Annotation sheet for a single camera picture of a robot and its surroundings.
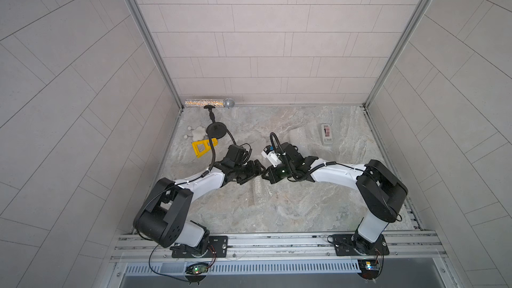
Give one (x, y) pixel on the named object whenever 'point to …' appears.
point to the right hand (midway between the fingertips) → (262, 177)
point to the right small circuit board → (370, 268)
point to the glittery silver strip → (201, 102)
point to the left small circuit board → (197, 268)
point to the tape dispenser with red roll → (326, 134)
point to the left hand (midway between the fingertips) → (263, 171)
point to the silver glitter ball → (228, 102)
